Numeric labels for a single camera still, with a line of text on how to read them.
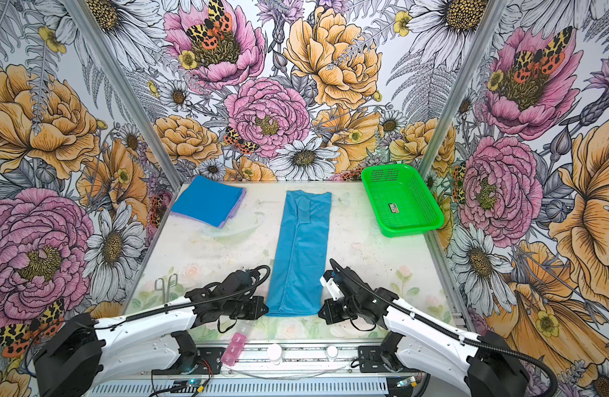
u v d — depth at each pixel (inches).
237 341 30.0
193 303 22.7
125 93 35.1
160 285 35.3
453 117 38.1
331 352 27.7
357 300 24.6
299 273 36.2
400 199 45.9
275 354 27.6
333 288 29.4
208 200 44.0
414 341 24.2
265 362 29.9
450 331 18.4
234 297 23.5
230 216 42.7
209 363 28.9
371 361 28.8
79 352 16.2
